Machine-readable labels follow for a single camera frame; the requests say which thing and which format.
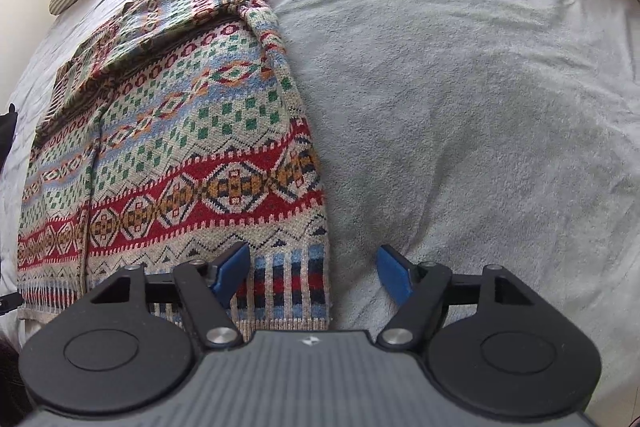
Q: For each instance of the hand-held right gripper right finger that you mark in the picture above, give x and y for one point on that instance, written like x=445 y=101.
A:
x=395 y=274

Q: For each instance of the patterned knit cardigan sweater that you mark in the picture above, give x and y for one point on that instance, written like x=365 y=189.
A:
x=200 y=132

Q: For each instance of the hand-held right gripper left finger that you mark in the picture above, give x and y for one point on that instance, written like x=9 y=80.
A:
x=230 y=272

